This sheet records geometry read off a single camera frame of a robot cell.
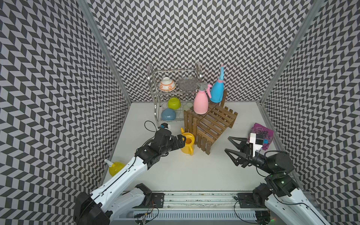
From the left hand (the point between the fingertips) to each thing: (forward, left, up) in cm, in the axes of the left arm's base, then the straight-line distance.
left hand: (179, 141), depth 77 cm
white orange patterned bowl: (+31, +8, +14) cm, 35 cm away
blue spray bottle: (+22, -22, +17) cm, 35 cm away
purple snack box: (+11, -59, -12) cm, 62 cm away
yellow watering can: (-1, -5, -8) cm, 10 cm away
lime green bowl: (+38, +6, -9) cm, 39 cm away
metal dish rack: (+25, +4, +14) cm, 29 cm away
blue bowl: (+27, +9, -9) cm, 30 cm away
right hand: (-10, -22, +13) cm, 28 cm away
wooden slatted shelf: (+10, -16, -4) cm, 20 cm away
